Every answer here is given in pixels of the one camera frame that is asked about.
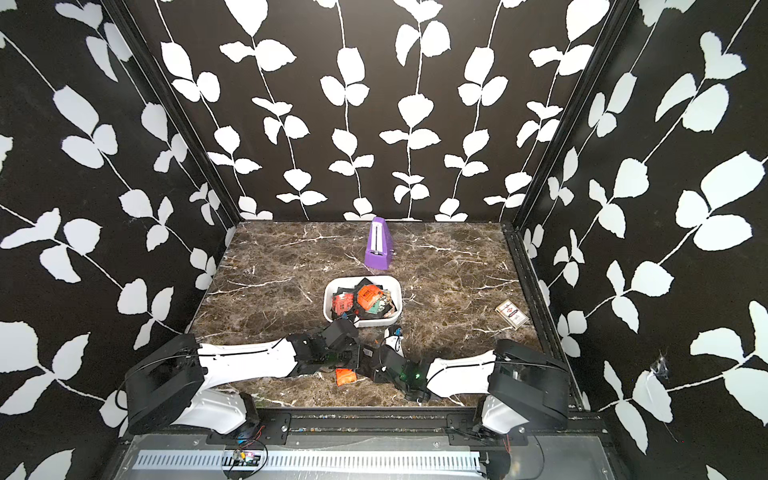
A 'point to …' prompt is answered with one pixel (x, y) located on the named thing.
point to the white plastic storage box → (371, 300)
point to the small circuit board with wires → (241, 458)
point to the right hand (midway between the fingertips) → (370, 362)
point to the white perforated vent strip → (217, 461)
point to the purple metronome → (379, 252)
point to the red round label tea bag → (343, 301)
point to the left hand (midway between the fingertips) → (369, 352)
